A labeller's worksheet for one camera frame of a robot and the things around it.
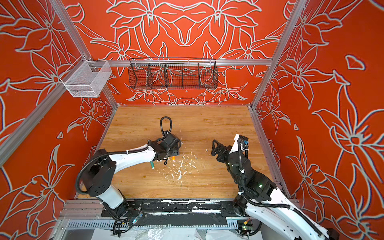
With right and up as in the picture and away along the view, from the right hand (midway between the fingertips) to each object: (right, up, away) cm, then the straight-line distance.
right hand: (216, 143), depth 68 cm
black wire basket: (-24, +43, +31) cm, 58 cm away
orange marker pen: (-23, -13, +22) cm, 34 cm away
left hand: (-22, -7, +21) cm, 31 cm away
